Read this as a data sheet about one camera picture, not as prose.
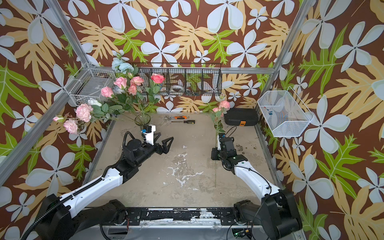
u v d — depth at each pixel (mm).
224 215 736
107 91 687
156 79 784
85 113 606
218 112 896
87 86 864
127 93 769
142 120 912
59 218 389
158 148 663
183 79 956
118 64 815
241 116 1145
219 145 697
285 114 840
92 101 662
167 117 1152
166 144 679
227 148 655
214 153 766
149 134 648
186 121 1145
